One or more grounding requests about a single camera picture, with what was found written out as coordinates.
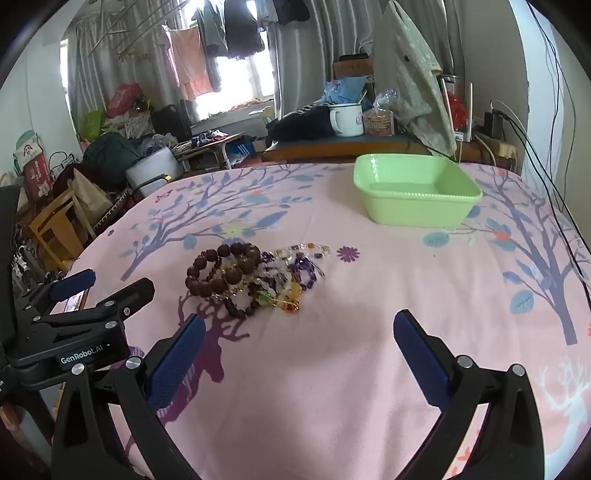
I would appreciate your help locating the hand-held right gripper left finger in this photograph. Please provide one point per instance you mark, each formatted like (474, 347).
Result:
(178, 360)

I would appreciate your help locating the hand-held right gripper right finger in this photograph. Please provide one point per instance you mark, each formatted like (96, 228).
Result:
(420, 360)

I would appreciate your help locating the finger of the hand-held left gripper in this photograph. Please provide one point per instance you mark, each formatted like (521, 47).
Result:
(131, 293)
(74, 281)

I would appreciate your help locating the yellow amber pendant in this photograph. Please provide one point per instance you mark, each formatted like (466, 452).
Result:
(292, 291)

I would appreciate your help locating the light green plastic basin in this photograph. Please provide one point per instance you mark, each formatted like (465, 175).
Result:
(406, 203)

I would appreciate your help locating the wooden stool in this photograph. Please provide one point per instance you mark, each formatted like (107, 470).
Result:
(48, 230)

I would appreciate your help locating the brown paper bag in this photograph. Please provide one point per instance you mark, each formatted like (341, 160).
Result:
(92, 198)

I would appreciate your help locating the pink tree printed blanket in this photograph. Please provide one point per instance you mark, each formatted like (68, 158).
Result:
(332, 360)

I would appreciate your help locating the dark green bag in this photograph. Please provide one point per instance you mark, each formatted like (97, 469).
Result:
(111, 157)

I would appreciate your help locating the bright green bag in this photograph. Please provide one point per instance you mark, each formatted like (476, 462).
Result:
(92, 125)

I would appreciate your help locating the small folding table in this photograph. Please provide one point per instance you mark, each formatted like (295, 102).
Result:
(207, 147)

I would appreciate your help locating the black suitcase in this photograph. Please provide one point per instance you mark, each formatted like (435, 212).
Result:
(171, 122)

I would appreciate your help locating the blue and white shoebox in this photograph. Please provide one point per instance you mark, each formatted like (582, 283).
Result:
(241, 148)

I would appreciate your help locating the red plastic bag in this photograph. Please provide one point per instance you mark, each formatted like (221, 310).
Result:
(123, 99)

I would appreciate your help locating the grey curtain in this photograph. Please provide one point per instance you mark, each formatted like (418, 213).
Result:
(318, 41)
(101, 78)

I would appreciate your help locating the beige power strip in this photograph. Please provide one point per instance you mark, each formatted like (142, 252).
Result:
(501, 147)

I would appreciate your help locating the wooden desk with blue top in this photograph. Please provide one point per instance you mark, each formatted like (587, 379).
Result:
(332, 148)

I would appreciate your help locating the dark folded jacket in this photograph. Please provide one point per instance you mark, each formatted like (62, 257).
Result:
(300, 123)

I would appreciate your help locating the pink hanging garment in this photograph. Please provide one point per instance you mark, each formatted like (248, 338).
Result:
(189, 60)

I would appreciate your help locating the clear cookie packet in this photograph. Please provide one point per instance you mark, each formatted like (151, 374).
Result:
(378, 121)

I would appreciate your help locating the black charger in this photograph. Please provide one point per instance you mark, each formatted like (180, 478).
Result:
(494, 124)

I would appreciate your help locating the white enamel mug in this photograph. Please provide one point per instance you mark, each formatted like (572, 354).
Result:
(348, 121)

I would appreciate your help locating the metal drying rack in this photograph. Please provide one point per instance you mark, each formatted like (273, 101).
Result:
(122, 32)

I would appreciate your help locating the clear jar with red contents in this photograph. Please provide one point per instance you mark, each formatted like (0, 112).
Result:
(457, 108)

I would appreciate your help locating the grey-green spotted cloth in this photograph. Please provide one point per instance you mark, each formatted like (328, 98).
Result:
(415, 83)

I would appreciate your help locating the blue plastic bag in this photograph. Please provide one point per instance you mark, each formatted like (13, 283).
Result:
(344, 90)

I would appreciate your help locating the dark hanging clothes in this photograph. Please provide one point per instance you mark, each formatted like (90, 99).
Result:
(235, 32)

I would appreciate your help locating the brown cardboard box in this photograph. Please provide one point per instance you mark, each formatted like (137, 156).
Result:
(353, 68)

